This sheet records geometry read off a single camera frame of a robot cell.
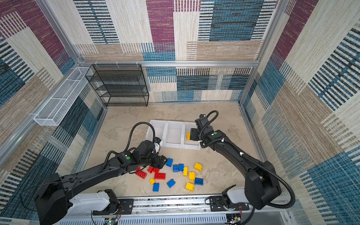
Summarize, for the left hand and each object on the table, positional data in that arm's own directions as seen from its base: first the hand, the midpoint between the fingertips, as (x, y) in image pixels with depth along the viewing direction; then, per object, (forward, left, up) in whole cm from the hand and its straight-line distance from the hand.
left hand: (164, 157), depth 80 cm
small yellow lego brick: (-10, +7, -10) cm, 16 cm away
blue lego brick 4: (-10, -19, -10) cm, 24 cm away
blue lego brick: (0, -3, -7) cm, 8 cm away
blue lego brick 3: (-3, -9, -8) cm, 12 cm away
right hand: (+12, -19, +3) cm, 23 cm away
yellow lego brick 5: (-13, -14, -8) cm, 21 cm away
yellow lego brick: (+20, -15, -8) cm, 26 cm away
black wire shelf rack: (+56, +37, +8) cm, 67 cm away
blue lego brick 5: (-11, -4, -11) cm, 16 cm away
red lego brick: (-4, +9, -8) cm, 13 cm away
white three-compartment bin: (+22, -4, -10) cm, 25 cm away
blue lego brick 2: (-4, -6, -7) cm, 10 cm away
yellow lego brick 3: (-7, -12, -7) cm, 15 cm away
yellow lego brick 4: (-8, -15, -8) cm, 19 cm away
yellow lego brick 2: (-3, -20, -9) cm, 22 cm away
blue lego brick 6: (-13, +5, -10) cm, 17 cm away
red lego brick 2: (-4, +5, -8) cm, 10 cm away
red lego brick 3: (-6, +14, -9) cm, 18 cm away
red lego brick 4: (-7, +3, -9) cm, 12 cm away
